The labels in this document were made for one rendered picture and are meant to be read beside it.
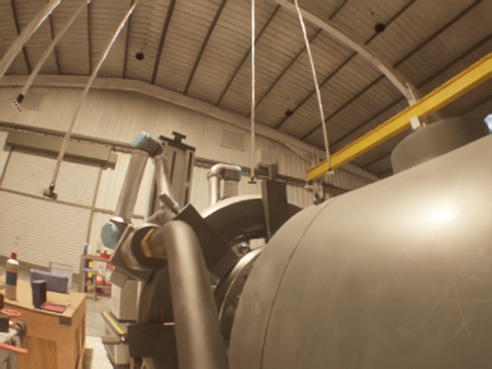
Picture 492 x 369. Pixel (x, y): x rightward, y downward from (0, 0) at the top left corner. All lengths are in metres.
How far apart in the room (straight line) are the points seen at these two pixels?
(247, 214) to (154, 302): 0.34
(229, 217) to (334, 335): 0.49
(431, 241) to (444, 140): 0.21
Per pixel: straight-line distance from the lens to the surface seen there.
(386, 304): 0.22
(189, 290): 0.17
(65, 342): 1.27
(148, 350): 0.59
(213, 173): 1.81
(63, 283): 1.97
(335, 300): 0.25
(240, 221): 0.68
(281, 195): 0.75
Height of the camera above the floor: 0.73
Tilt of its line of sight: 21 degrees up
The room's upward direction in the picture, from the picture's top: 1 degrees clockwise
